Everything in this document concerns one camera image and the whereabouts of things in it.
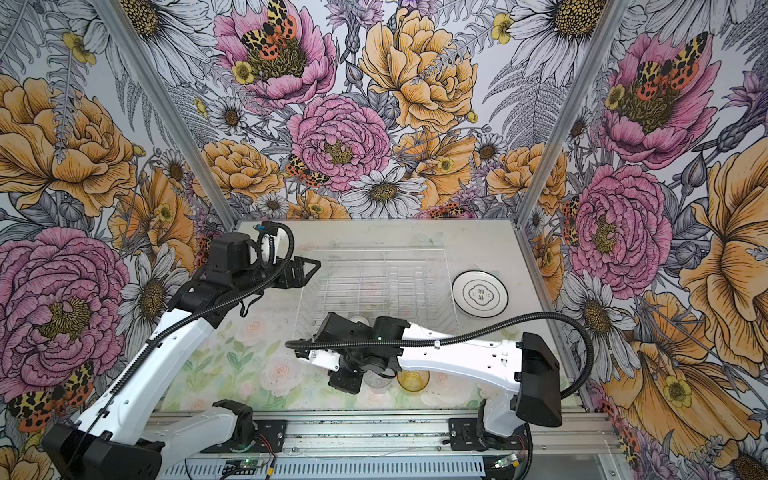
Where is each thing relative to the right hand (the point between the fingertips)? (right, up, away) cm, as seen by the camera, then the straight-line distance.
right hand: (342, 382), depth 68 cm
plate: (+39, +15, +30) cm, 51 cm away
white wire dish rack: (+18, +18, +31) cm, 40 cm away
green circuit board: (-24, -20, +3) cm, 32 cm away
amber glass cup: (+17, -6, +15) cm, 23 cm away
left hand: (-10, +24, +6) cm, 26 cm away
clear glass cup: (+8, +2, -5) cm, 10 cm away
